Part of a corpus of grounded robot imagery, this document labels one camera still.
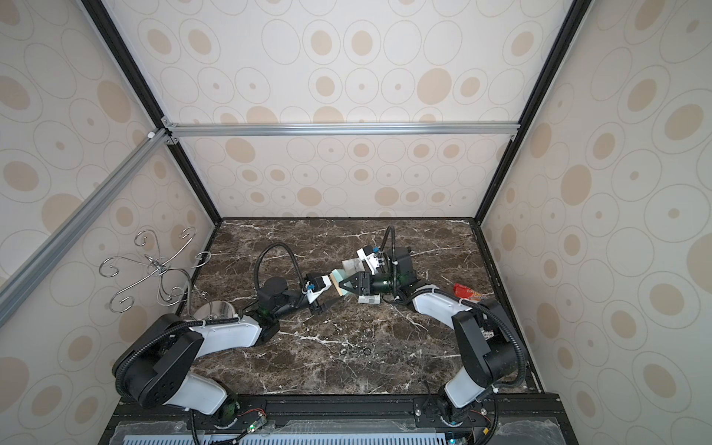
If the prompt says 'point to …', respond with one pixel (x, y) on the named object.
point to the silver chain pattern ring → (343, 350)
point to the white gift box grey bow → (352, 266)
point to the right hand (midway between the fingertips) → (354, 284)
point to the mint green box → (336, 275)
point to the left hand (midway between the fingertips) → (343, 285)
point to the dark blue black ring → (367, 349)
